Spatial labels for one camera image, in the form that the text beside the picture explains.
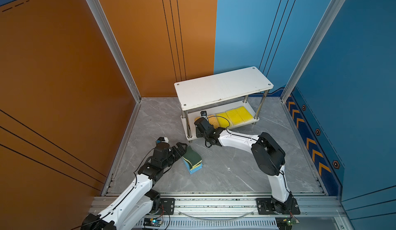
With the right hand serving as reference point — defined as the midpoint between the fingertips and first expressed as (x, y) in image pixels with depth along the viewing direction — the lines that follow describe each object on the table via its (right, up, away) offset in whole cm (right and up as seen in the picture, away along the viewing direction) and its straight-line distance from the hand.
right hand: (198, 127), depth 94 cm
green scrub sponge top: (-2, -15, -12) cm, 19 cm away
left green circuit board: (-20, -41, -24) cm, 51 cm away
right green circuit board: (+41, -41, -24) cm, 63 cm away
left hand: (-8, -10, -11) cm, 17 cm away
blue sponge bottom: (-2, -22, -11) cm, 25 cm away
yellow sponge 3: (+31, +9, +8) cm, 33 cm away
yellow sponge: (+14, +5, -11) cm, 18 cm away
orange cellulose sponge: (-1, +6, -17) cm, 18 cm away
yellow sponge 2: (+23, +7, +5) cm, 25 cm away
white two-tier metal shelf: (+19, +17, -19) cm, 32 cm away
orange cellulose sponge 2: (+9, +5, +1) cm, 10 cm away
